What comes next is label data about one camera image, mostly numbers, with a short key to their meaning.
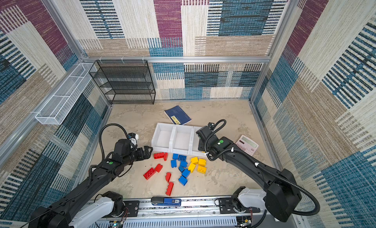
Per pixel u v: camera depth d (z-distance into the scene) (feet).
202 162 2.81
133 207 2.44
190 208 2.46
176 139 3.18
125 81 3.57
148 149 2.54
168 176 2.72
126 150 2.16
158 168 2.85
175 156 2.95
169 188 2.59
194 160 2.88
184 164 2.88
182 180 2.64
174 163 2.88
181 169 2.75
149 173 2.77
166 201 2.37
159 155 2.92
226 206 2.39
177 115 3.59
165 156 2.93
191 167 2.78
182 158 2.92
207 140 1.96
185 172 2.71
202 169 2.82
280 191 1.29
